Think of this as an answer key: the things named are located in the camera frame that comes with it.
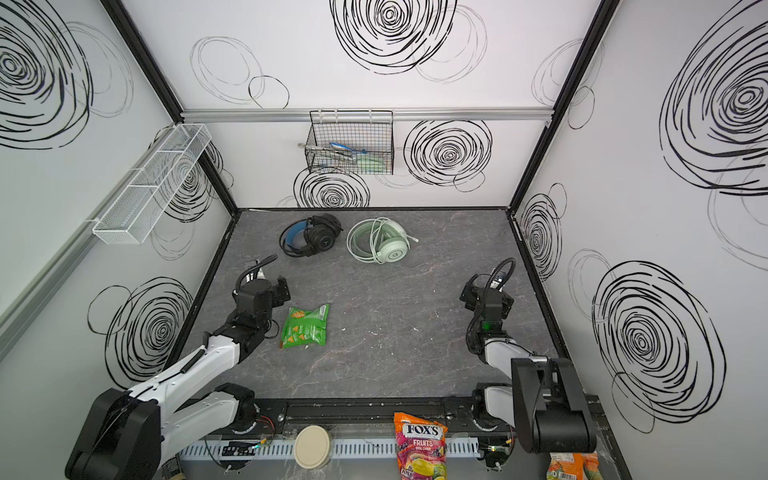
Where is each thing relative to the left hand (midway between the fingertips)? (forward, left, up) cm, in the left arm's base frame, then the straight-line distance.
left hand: (268, 280), depth 86 cm
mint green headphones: (+23, -33, -9) cm, 41 cm away
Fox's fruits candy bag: (-38, -44, -7) cm, 58 cm away
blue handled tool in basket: (+35, -20, +21) cm, 45 cm away
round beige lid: (-39, -20, -4) cm, 44 cm away
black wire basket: (+65, -17, +4) cm, 67 cm away
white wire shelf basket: (+9, +28, +22) cm, 37 cm away
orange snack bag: (-40, -77, -7) cm, 87 cm away
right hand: (+3, -64, -4) cm, 64 cm away
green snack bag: (-11, -12, -8) cm, 18 cm away
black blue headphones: (+21, -9, -4) cm, 23 cm away
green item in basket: (+28, -28, +21) cm, 45 cm away
